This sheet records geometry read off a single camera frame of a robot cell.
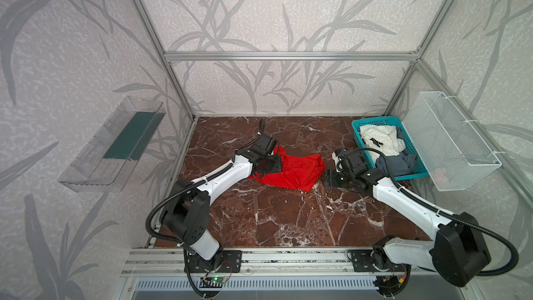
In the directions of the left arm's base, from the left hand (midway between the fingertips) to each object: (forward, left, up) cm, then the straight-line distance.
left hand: (283, 161), depth 87 cm
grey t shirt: (+1, -53, -4) cm, 53 cm away
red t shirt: (0, -7, -9) cm, 12 cm away
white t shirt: (+14, -47, -1) cm, 49 cm away
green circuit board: (-41, +25, -13) cm, 50 cm away
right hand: (-3, -19, -2) cm, 20 cm away
